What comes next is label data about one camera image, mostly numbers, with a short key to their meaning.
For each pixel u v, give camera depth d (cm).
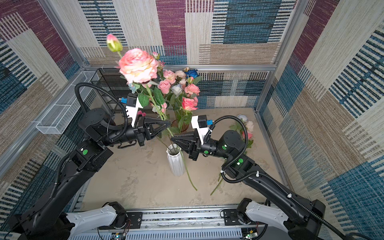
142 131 42
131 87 71
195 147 48
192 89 71
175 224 73
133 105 42
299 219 38
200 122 45
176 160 73
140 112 42
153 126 48
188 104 62
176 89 73
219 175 89
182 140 49
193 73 76
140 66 30
